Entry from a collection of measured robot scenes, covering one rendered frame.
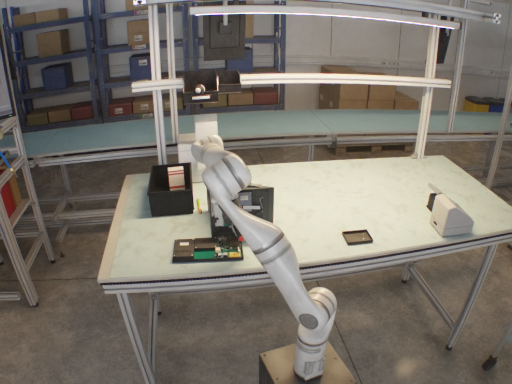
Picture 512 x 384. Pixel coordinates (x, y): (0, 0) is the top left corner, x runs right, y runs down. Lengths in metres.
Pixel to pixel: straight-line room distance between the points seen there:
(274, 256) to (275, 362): 0.45
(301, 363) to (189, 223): 0.80
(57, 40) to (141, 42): 1.10
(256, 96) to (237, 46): 2.05
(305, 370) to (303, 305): 0.28
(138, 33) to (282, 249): 4.25
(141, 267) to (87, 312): 1.43
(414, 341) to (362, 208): 1.13
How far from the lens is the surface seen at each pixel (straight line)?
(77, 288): 3.07
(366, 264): 1.57
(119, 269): 1.46
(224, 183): 0.93
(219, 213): 1.52
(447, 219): 1.68
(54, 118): 5.44
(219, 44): 3.15
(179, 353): 2.43
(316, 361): 1.18
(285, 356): 1.30
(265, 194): 1.50
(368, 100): 5.00
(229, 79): 1.92
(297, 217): 1.69
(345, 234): 1.60
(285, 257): 0.96
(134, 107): 5.11
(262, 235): 0.94
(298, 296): 0.99
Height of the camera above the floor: 1.88
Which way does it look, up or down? 28 degrees down
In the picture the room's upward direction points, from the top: straight up
